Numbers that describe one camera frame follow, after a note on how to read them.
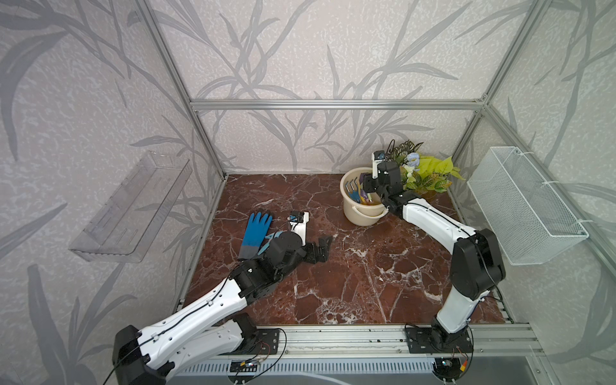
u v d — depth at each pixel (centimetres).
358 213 88
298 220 61
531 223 60
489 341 75
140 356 39
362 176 89
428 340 72
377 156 77
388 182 67
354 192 100
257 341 65
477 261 47
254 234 97
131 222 69
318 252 63
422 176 91
